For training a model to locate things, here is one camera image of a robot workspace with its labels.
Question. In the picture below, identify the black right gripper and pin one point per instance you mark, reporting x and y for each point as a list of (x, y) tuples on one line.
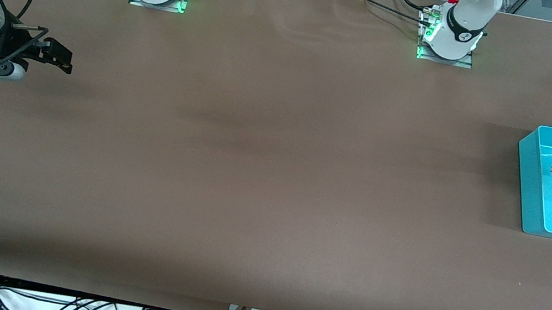
[(18, 46)]

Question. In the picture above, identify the brown table cover sheet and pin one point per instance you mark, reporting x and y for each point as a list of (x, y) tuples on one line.
[(268, 204)]

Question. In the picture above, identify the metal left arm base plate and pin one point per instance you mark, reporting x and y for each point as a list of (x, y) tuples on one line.
[(446, 61)]

